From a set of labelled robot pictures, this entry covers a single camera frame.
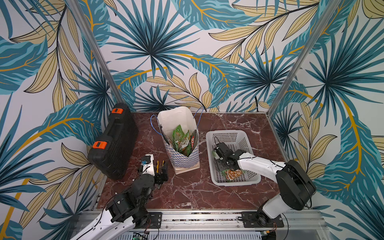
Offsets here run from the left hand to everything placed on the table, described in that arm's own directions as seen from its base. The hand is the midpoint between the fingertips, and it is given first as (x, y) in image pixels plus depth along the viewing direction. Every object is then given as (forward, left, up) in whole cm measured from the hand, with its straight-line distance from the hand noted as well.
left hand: (159, 165), depth 73 cm
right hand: (+9, -35, -15) cm, 39 cm away
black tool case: (+4, +23, +5) cm, 24 cm away
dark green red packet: (+14, -1, +6) cm, 15 cm away
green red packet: (+2, -38, -16) cm, 41 cm away
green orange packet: (+11, -13, -4) cm, 18 cm away
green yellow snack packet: (+26, -6, -10) cm, 29 cm away
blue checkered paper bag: (+28, -2, +4) cm, 29 cm away
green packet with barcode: (+15, -8, -4) cm, 17 cm away
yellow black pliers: (-4, -1, +5) cm, 7 cm away
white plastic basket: (+26, -44, -14) cm, 53 cm away
